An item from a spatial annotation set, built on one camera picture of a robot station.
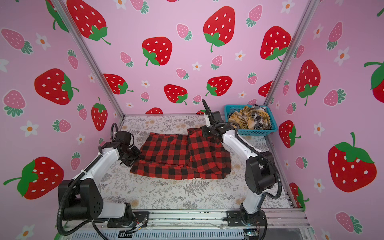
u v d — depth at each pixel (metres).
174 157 0.96
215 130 0.67
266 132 1.03
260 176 0.47
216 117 0.69
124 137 0.68
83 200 0.42
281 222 0.74
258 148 0.50
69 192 0.39
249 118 1.06
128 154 0.73
